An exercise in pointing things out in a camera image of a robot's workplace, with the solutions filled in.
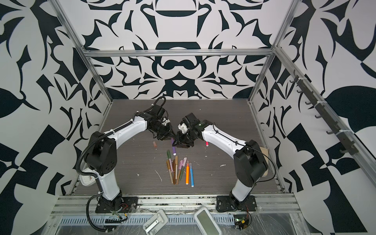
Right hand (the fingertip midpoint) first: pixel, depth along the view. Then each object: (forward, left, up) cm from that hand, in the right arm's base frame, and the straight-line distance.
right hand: (174, 144), depth 80 cm
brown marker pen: (-10, +1, -14) cm, 17 cm away
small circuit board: (-34, -32, -16) cm, 50 cm away
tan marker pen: (-7, +4, -14) cm, 16 cm away
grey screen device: (-34, -15, -10) cm, 39 cm away
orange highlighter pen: (-10, -7, -14) cm, 18 cm away
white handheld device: (-35, +9, -12) cm, 38 cm away
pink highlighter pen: (-10, -16, +19) cm, 27 cm away
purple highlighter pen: (-1, 0, -1) cm, 2 cm away
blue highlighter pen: (-12, -9, -14) cm, 20 cm away
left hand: (+7, -2, -2) cm, 8 cm away
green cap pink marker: (-1, +4, -14) cm, 14 cm away
